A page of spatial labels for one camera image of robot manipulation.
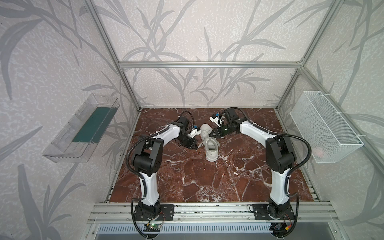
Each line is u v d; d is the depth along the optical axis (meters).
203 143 0.93
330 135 0.61
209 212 0.75
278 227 0.75
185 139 0.82
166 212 0.74
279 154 0.53
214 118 0.87
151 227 0.71
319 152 0.72
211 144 0.92
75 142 0.63
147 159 0.52
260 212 0.73
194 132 0.89
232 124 0.73
